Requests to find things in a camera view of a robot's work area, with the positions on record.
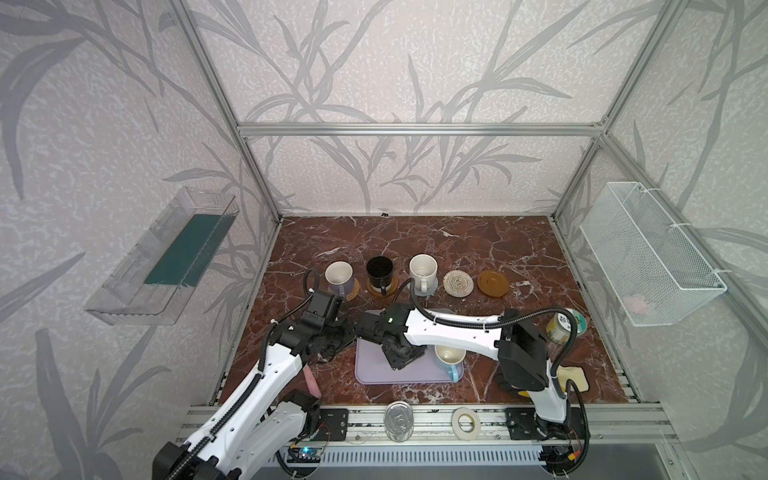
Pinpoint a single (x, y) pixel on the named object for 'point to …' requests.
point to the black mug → (380, 272)
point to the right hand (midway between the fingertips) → (404, 348)
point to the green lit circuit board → (307, 455)
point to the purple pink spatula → (312, 382)
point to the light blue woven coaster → (423, 293)
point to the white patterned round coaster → (458, 284)
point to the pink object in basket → (636, 303)
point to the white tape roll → (465, 436)
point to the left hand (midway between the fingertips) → (362, 325)
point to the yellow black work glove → (565, 374)
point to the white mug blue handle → (453, 359)
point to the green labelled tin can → (559, 325)
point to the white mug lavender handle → (340, 277)
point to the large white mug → (423, 269)
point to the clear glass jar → (399, 421)
